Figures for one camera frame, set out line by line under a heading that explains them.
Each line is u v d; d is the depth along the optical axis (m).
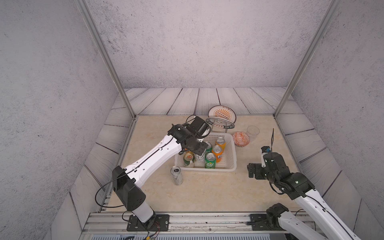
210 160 0.85
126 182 0.41
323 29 0.77
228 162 0.93
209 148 0.89
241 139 1.05
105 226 0.73
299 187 0.48
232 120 1.02
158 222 0.73
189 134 0.51
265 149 0.67
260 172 0.66
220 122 0.98
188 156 0.85
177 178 0.77
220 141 0.91
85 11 0.71
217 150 0.87
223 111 1.02
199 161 0.83
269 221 0.65
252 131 1.06
